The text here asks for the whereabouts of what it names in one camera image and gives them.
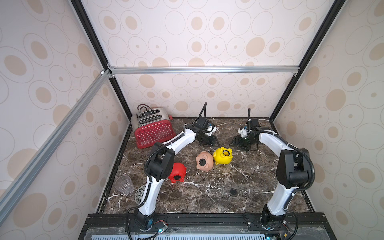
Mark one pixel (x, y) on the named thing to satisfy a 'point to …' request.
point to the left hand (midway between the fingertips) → (222, 144)
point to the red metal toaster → (152, 125)
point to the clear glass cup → (124, 184)
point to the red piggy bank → (178, 169)
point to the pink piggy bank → (209, 160)
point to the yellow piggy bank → (222, 155)
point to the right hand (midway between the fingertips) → (239, 145)
